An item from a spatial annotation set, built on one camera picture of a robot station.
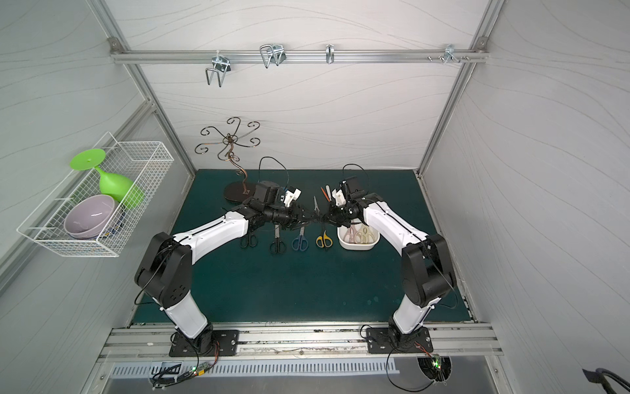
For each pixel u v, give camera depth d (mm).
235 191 1109
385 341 735
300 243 953
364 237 957
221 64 783
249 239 649
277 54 761
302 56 783
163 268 465
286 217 749
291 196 820
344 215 752
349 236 977
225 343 735
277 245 945
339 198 824
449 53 765
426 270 460
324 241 955
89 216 616
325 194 1120
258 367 703
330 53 722
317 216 837
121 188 631
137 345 761
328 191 1131
